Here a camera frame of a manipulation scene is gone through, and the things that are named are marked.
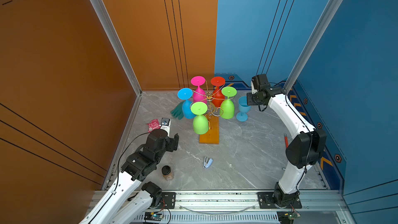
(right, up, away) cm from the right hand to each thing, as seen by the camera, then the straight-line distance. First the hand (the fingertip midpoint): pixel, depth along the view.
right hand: (250, 99), depth 89 cm
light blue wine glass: (-4, -5, -1) cm, 7 cm away
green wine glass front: (-28, -11, -16) cm, 34 cm away
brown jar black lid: (-45, -36, -15) cm, 59 cm away
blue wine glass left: (-35, +2, -15) cm, 38 cm away
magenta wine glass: (-29, +2, -5) cm, 30 cm away
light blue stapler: (-25, -34, -5) cm, 43 cm away
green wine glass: (-15, -5, -8) cm, 18 cm away
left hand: (-43, -16, -15) cm, 49 cm away
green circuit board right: (+12, -55, -18) cm, 59 cm away
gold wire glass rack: (-22, -5, -6) cm, 23 cm away
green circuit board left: (-49, -55, -18) cm, 76 cm away
